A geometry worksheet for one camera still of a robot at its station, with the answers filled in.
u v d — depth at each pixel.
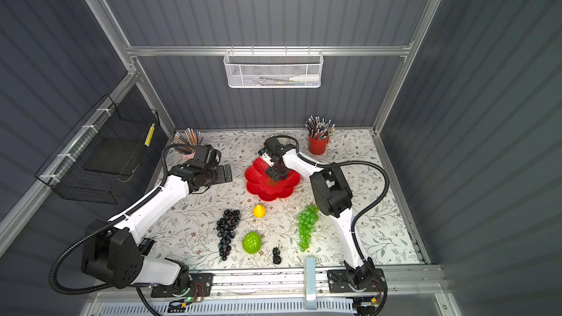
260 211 0.87
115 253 0.42
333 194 0.61
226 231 0.82
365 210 0.57
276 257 0.77
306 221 0.84
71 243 0.39
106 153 0.76
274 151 0.81
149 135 0.83
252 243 0.77
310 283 0.70
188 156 0.98
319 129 0.97
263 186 0.98
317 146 1.05
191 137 1.01
